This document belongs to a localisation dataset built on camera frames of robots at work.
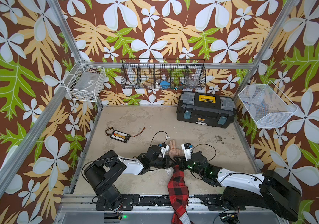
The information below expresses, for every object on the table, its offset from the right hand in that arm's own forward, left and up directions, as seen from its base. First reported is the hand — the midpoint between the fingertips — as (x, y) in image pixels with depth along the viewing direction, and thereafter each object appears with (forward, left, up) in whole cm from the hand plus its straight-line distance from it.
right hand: (172, 158), depth 81 cm
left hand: (-1, -3, -3) cm, 4 cm away
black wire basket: (+54, +5, +22) cm, 59 cm away
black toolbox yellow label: (+31, -28, +9) cm, 43 cm away
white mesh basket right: (+23, -57, +19) cm, 65 cm away
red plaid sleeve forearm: (-18, -3, -4) cm, 18 cm away
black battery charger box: (+20, +36, -7) cm, 41 cm away
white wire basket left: (+38, +54, +27) cm, 71 cm away
